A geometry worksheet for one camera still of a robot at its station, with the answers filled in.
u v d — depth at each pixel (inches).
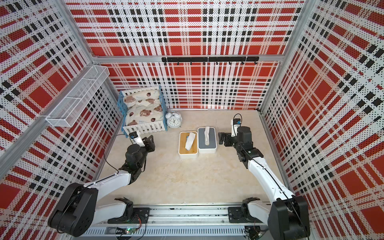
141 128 40.1
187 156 36.5
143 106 43.8
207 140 36.7
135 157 25.8
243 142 24.2
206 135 37.4
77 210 16.4
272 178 18.5
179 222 29.0
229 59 34.8
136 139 28.9
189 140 36.3
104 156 38.7
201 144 37.8
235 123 28.1
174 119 41.1
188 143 35.5
